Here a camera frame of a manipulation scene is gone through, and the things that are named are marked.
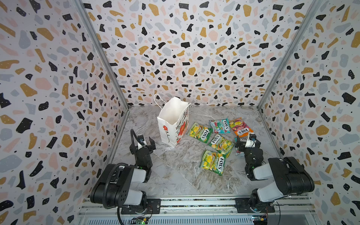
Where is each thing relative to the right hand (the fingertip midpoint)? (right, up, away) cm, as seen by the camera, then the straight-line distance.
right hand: (245, 134), depth 88 cm
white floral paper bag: (-47, +9, +13) cm, 50 cm away
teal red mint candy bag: (-4, -13, +4) cm, 14 cm away
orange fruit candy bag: (+3, +3, +18) cm, 18 cm away
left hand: (-65, -2, -2) cm, 65 cm away
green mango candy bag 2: (-20, -17, 0) cm, 27 cm away
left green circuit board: (-61, -42, -17) cm, 76 cm away
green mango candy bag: (-28, 0, +15) cm, 32 cm away
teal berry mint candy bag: (-12, +4, +18) cm, 22 cm away
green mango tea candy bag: (-13, -8, +8) cm, 17 cm away
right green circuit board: (+1, -42, -16) cm, 45 cm away
